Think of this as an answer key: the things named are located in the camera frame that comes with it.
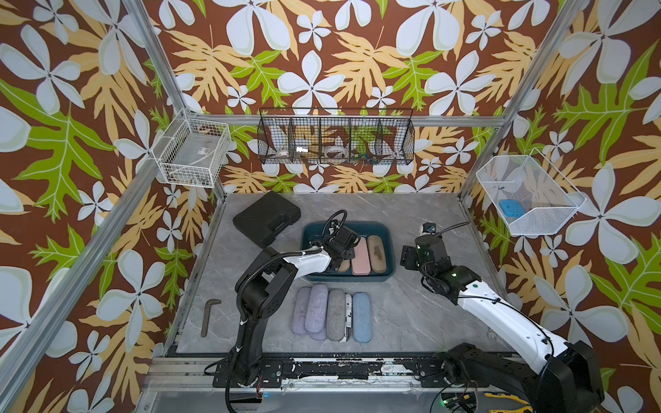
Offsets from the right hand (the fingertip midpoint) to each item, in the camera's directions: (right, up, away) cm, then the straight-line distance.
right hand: (410, 249), depth 84 cm
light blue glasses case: (-16, -22, -2) cm, 28 cm away
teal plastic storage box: (-25, -11, +9) cm, 29 cm away
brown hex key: (-69, -23, +2) cm, 72 cm away
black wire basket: (-24, +42, +14) cm, 50 cm away
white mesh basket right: (+39, +17, -2) cm, 43 cm away
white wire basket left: (-72, +31, +1) cm, 78 cm away
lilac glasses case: (-36, -20, 0) cm, 41 cm away
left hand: (-20, 0, +15) cm, 25 cm away
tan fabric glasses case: (-21, -7, +7) cm, 24 cm away
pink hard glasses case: (-15, -7, +10) cm, 20 cm away
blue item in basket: (+32, +13, -3) cm, 34 cm away
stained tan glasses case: (-9, -3, +13) cm, 16 cm away
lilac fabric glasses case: (-31, -19, -3) cm, 36 cm away
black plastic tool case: (-53, +11, +22) cm, 58 cm away
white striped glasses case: (-21, -22, -2) cm, 30 cm away
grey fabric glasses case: (-25, -21, -5) cm, 33 cm away
